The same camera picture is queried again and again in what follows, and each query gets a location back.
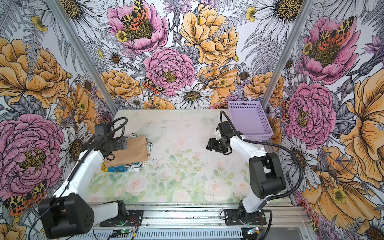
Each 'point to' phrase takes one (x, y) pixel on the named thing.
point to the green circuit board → (126, 230)
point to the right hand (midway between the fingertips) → (212, 150)
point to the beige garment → (136, 152)
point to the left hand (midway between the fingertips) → (116, 147)
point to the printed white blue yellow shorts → (131, 168)
